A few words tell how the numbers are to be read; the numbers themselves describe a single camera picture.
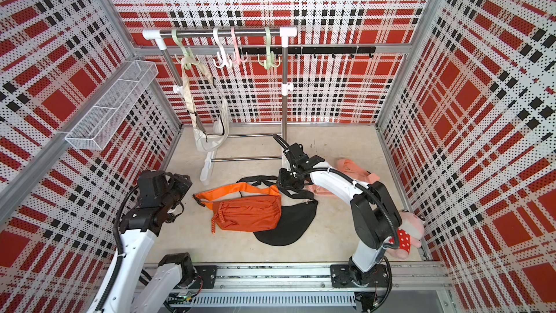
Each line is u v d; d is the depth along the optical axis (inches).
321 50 35.0
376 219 18.0
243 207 32.3
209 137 35.0
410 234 29.9
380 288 28.3
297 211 35.1
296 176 25.1
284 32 25.8
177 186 27.0
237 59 27.6
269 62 28.3
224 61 28.2
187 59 28.1
